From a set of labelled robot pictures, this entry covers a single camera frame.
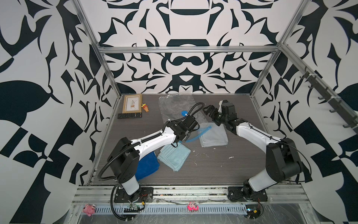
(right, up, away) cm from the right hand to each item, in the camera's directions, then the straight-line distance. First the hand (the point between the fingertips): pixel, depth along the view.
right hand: (205, 110), depth 89 cm
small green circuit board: (-38, -48, -18) cm, 64 cm away
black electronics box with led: (+21, -51, -18) cm, 58 cm away
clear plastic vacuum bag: (-19, +2, +24) cm, 30 cm away
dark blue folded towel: (-35, -32, -7) cm, 47 cm away
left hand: (-16, -11, -3) cm, 20 cm away
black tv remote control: (-53, -4, +16) cm, 56 cm away
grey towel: (+5, -16, +5) cm, 18 cm away
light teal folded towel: (-20, -28, -4) cm, 35 cm away
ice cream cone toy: (-42, +2, +19) cm, 47 cm away
